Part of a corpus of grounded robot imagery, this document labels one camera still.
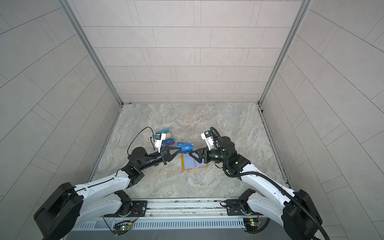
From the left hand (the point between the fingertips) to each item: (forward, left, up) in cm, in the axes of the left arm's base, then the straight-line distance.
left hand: (183, 152), depth 70 cm
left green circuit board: (-28, +26, -16) cm, 41 cm away
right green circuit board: (-26, -32, -19) cm, 45 cm away
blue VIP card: (+2, -1, 0) cm, 2 cm away
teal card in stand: (+21, +15, -14) cm, 29 cm away
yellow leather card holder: (+2, -1, -19) cm, 19 cm away
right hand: (-1, -4, -3) cm, 5 cm away
